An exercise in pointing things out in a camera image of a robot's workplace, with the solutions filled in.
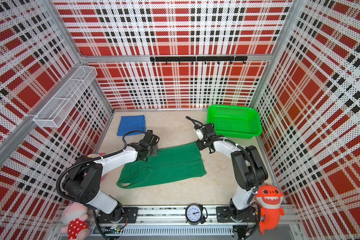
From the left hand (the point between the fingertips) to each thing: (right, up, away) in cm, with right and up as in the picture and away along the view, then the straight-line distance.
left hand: (151, 150), depth 92 cm
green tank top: (+13, -7, -2) cm, 15 cm away
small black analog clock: (+27, -27, -20) cm, 44 cm away
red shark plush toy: (+63, -20, -20) cm, 69 cm away
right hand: (+32, +5, +3) cm, 32 cm away
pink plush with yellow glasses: (-33, -2, -4) cm, 33 cm away
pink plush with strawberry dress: (-31, -27, -23) cm, 47 cm away
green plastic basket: (+59, +19, +22) cm, 66 cm away
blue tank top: (-18, +16, +20) cm, 31 cm away
